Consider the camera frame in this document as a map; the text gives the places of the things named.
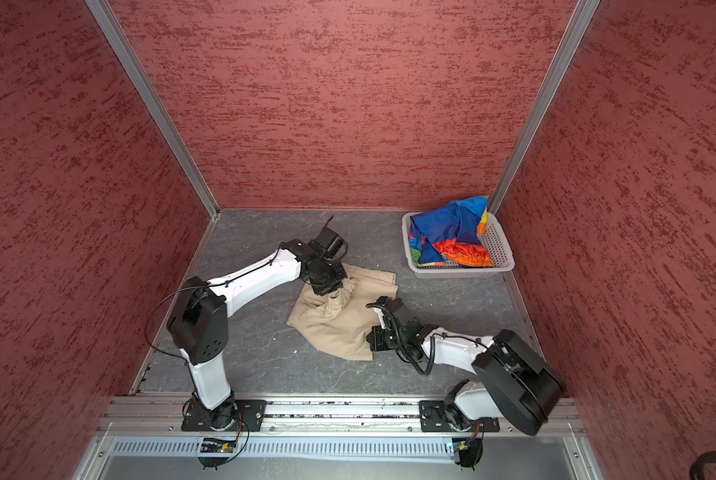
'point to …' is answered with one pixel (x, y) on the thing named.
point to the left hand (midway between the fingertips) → (344, 290)
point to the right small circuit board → (461, 445)
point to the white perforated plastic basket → (494, 237)
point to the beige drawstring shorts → (340, 320)
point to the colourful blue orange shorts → (449, 234)
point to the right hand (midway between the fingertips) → (365, 345)
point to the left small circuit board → (212, 445)
